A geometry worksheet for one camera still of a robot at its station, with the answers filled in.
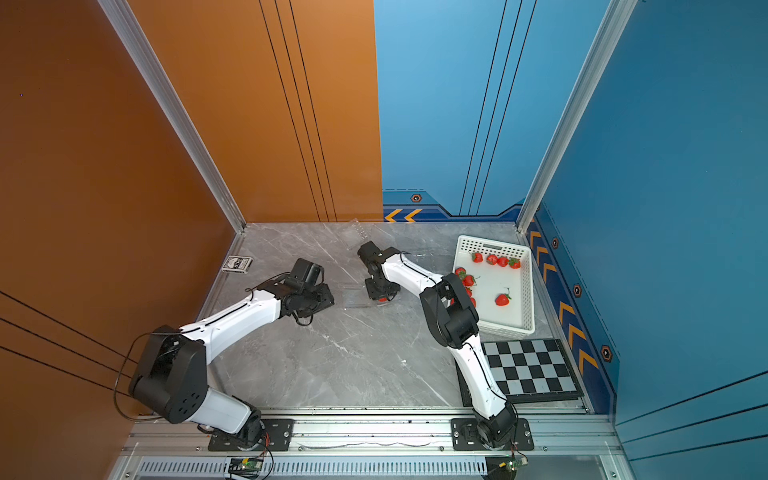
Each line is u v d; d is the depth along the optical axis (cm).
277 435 74
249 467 72
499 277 105
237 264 105
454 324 58
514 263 105
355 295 102
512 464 70
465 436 72
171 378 43
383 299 88
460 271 102
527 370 81
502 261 105
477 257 106
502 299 96
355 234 116
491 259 106
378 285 85
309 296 75
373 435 76
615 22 71
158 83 81
